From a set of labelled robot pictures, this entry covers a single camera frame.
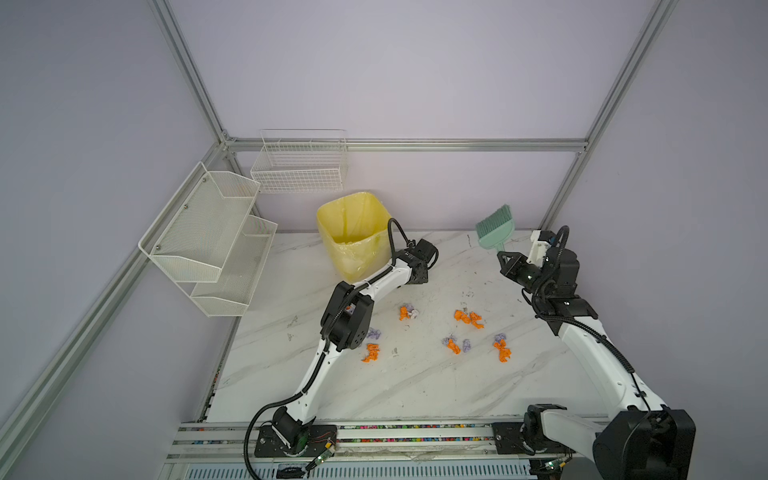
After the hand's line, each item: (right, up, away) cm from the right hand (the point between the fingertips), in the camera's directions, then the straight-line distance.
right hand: (498, 251), depth 78 cm
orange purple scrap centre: (-24, -19, +17) cm, 35 cm away
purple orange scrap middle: (-11, -28, +11) cm, 32 cm away
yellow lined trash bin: (-42, +9, +28) cm, 51 cm away
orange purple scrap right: (+5, -28, +12) cm, 31 cm away
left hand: (-21, -8, +25) cm, 33 cm away
